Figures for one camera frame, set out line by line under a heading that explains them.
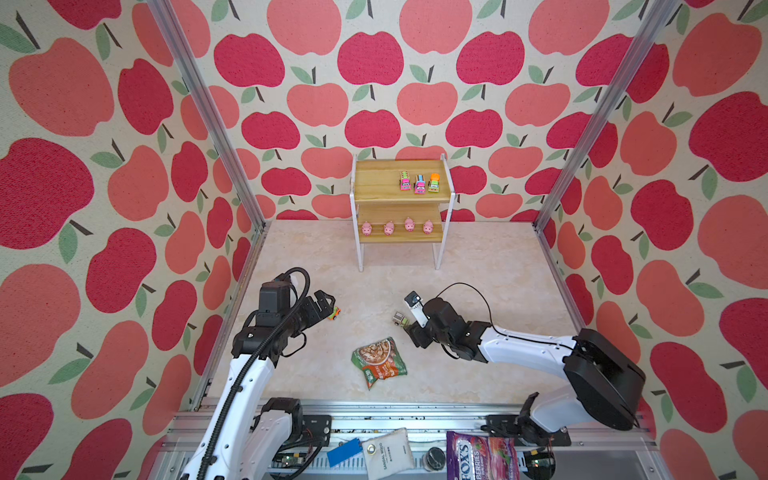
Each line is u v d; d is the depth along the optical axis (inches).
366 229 37.0
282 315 22.0
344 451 27.2
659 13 27.3
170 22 27.8
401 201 32.8
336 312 37.4
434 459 24.6
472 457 27.1
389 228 37.8
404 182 33.0
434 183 32.4
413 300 29.9
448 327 26.1
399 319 35.8
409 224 38.5
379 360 33.6
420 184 32.4
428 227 37.7
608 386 17.2
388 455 27.6
